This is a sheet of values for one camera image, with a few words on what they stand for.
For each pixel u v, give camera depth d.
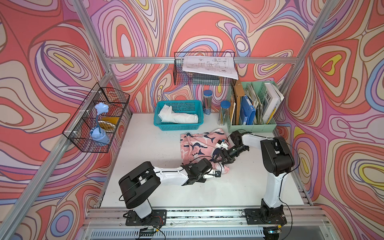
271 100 0.93
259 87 1.05
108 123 0.70
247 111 0.96
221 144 0.91
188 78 1.02
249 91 1.01
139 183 0.47
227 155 0.82
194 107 1.19
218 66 0.84
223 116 1.05
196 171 0.67
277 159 0.53
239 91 0.91
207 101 1.10
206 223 0.72
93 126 0.73
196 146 0.98
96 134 0.66
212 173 0.76
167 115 1.10
